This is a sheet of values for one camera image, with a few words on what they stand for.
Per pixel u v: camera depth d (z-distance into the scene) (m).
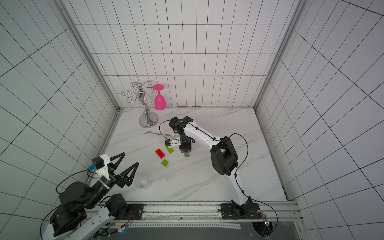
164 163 0.90
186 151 0.86
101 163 0.49
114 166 0.61
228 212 0.72
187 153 0.89
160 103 1.00
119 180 0.52
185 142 0.76
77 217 0.46
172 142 0.79
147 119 1.10
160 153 0.92
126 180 0.53
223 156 0.53
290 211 0.76
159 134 1.04
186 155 0.90
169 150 0.95
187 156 0.92
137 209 0.73
